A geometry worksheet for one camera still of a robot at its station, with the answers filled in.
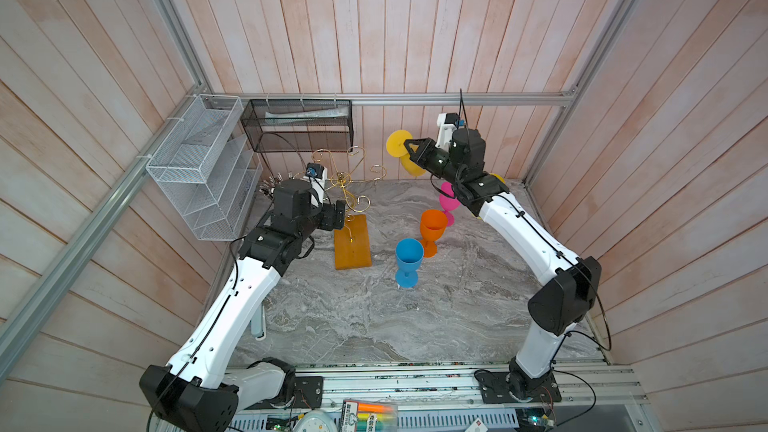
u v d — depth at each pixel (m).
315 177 0.60
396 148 0.76
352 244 1.01
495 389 0.73
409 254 0.86
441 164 0.65
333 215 0.64
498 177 0.59
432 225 0.90
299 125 0.88
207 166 0.73
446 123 0.68
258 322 0.81
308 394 0.73
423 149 0.66
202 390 0.37
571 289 0.45
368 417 0.69
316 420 0.68
